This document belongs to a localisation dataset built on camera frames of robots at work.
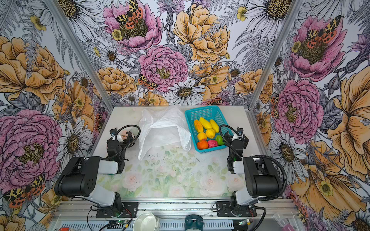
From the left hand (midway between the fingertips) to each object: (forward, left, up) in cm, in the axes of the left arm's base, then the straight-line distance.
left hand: (124, 136), depth 93 cm
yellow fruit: (+12, -60, -5) cm, 61 cm away
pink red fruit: (-4, -56, -3) cm, 56 cm away
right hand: (-1, -70, +2) cm, 70 cm away
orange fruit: (-5, -50, -2) cm, 50 cm away
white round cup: (-44, -20, -8) cm, 49 cm away
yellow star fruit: (+2, -50, -2) cm, 50 cm away
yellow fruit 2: (+13, -54, -4) cm, 55 cm away
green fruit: (-1, -61, -4) cm, 61 cm away
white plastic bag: (+1, -25, +9) cm, 26 cm away
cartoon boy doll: (-6, -4, +10) cm, 12 cm away
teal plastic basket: (+23, -58, -4) cm, 62 cm away
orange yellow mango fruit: (+11, -48, -4) cm, 50 cm away
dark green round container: (-46, -43, 0) cm, 62 cm away
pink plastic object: (-48, -87, -7) cm, 99 cm away
